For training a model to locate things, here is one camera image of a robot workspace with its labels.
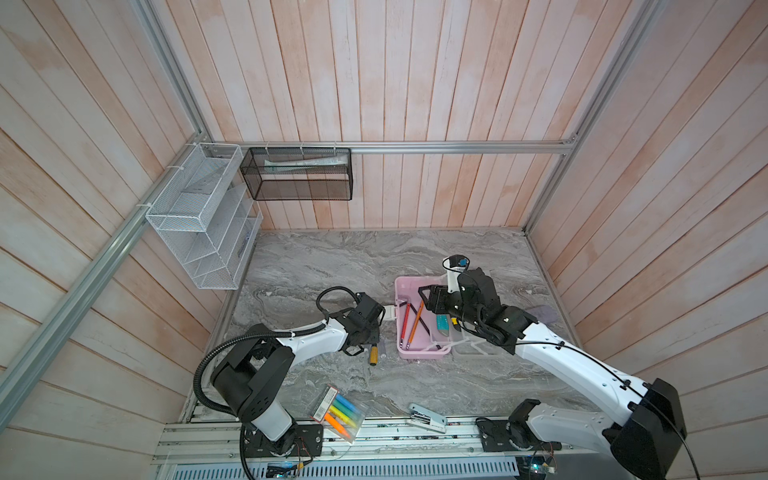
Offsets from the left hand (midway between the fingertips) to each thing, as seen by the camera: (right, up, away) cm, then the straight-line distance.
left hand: (370, 337), depth 90 cm
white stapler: (+15, -17, -15) cm, 27 cm away
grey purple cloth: (+55, +7, +3) cm, 56 cm away
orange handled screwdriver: (+1, -4, -4) cm, 6 cm away
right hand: (+15, +16, -12) cm, 25 cm away
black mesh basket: (-26, +55, +14) cm, 62 cm away
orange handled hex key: (+14, +3, +3) cm, 15 cm away
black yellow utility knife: (+21, +9, -23) cm, 32 cm away
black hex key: (+16, +4, +5) cm, 17 cm away
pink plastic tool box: (+16, 0, +3) cm, 16 cm away
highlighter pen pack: (-7, -16, -14) cm, 22 cm away
